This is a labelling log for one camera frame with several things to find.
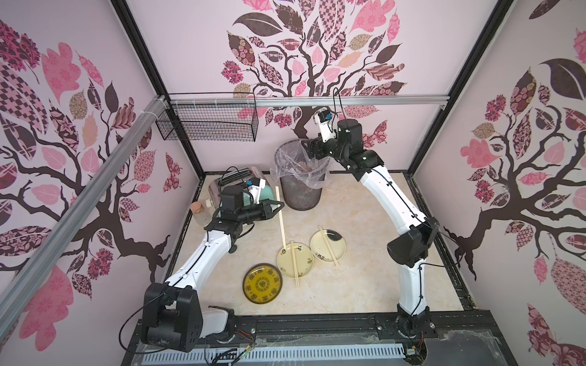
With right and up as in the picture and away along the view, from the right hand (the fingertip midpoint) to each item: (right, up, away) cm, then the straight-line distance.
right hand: (312, 134), depth 78 cm
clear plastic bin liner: (-7, -7, +20) cm, 22 cm away
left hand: (-10, -26, +1) cm, 28 cm away
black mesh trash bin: (-4, -22, +19) cm, 29 cm away
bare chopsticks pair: (-12, -23, 0) cm, 26 cm away
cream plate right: (+4, -44, +14) cm, 46 cm away
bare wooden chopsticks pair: (+9, -46, +12) cm, 48 cm away
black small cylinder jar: (-32, -44, +15) cm, 56 cm away
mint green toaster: (-30, -14, +18) cm, 38 cm away
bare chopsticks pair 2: (-6, -51, +8) cm, 52 cm away
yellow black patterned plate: (-18, -55, +6) cm, 58 cm away
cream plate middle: (-2, -48, +11) cm, 49 cm away
